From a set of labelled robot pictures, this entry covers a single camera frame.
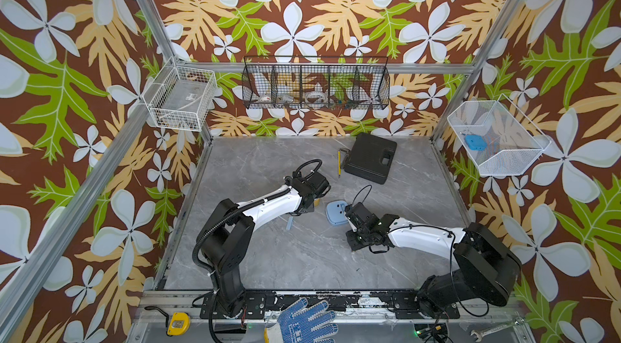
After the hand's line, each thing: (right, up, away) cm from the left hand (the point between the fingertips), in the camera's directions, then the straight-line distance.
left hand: (302, 203), depth 91 cm
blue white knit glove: (-1, -33, -19) cm, 38 cm away
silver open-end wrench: (+52, -35, -22) cm, 66 cm away
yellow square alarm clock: (+6, -1, +6) cm, 8 cm away
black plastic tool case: (+30, +17, +15) cm, 38 cm away
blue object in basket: (+62, +23, -7) cm, 66 cm away
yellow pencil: (+17, +15, +20) cm, 30 cm away
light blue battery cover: (-5, -8, 0) cm, 10 cm away
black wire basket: (+4, +48, +7) cm, 49 cm away
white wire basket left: (-44, +39, -5) cm, 59 cm away
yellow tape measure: (-35, -32, -21) cm, 52 cm away
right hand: (+17, -14, -2) cm, 22 cm away
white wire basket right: (+69, +24, -8) cm, 73 cm away
